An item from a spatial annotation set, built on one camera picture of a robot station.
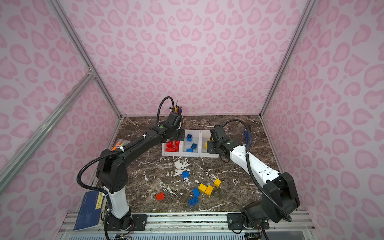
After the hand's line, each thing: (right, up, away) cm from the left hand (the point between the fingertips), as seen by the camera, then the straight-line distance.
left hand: (183, 132), depth 89 cm
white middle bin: (+4, -10, +11) cm, 16 cm away
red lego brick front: (-12, -35, -7) cm, 38 cm away
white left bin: (-12, -14, +6) cm, 19 cm away
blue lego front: (+6, -37, -9) cm, 38 cm away
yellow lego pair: (+20, -28, -6) cm, 35 cm away
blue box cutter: (+43, -3, +17) cm, 46 cm away
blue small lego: (+8, -33, -7) cm, 35 cm away
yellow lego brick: (+14, -9, +7) cm, 18 cm away
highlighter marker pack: (-47, -8, +14) cm, 49 cm away
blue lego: (+1, -26, +1) cm, 26 cm away
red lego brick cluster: (-8, -10, +11) cm, 17 cm away
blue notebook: (-46, -40, -14) cm, 62 cm away
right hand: (+17, -7, -4) cm, 19 cm away
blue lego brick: (+3, -4, +13) cm, 14 cm away
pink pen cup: (-6, +15, +18) cm, 24 cm away
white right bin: (+13, -4, +14) cm, 20 cm away
